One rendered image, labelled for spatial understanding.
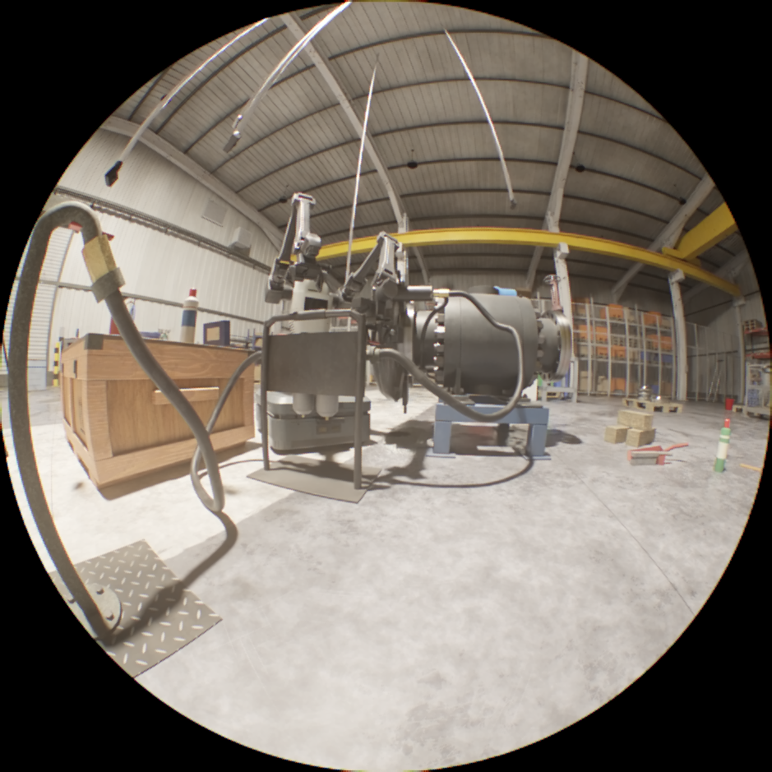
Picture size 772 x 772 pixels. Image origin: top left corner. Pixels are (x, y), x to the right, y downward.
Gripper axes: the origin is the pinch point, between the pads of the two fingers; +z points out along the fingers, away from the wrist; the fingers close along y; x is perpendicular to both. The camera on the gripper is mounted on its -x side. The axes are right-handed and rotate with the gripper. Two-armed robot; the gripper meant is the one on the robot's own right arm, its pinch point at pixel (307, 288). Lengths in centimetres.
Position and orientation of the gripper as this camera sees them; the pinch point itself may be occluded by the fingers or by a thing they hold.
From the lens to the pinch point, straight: 90.4
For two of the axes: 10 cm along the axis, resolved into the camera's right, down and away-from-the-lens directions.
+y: 8.0, 0.0, 6.0
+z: 2.7, 8.9, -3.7
